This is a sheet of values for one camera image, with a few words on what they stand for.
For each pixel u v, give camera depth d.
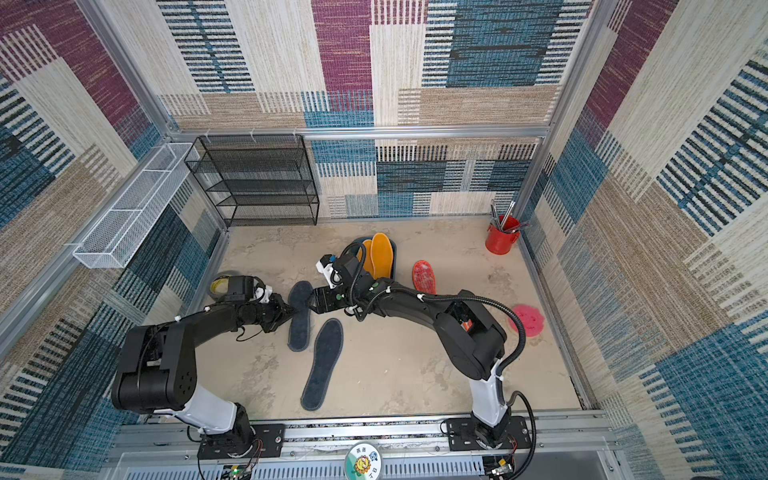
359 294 0.69
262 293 0.82
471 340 0.49
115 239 0.71
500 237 1.11
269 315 0.82
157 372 0.46
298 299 0.96
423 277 1.02
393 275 1.02
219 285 1.02
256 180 1.11
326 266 0.79
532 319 0.90
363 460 0.64
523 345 0.47
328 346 0.89
